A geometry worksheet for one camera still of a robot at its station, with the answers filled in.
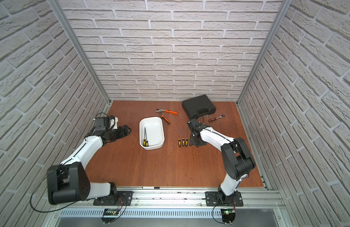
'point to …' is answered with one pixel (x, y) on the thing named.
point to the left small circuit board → (109, 214)
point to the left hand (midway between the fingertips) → (127, 129)
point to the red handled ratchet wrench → (222, 116)
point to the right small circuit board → (228, 215)
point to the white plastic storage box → (154, 129)
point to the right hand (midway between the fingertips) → (198, 141)
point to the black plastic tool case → (198, 106)
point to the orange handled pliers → (161, 110)
